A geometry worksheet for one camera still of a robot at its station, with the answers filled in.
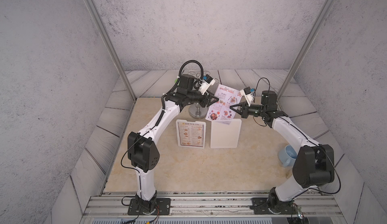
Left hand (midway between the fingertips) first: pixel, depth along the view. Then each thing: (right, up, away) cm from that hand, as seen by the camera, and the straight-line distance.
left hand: (218, 97), depth 77 cm
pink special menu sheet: (+2, -6, +3) cm, 7 cm away
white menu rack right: (+5, -20, +9) cm, 22 cm away
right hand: (+8, -5, +3) cm, 10 cm away
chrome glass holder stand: (-11, -8, +34) cm, 37 cm away
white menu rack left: (-14, -20, +9) cm, 26 cm away
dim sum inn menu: (-14, -20, +9) cm, 26 cm away
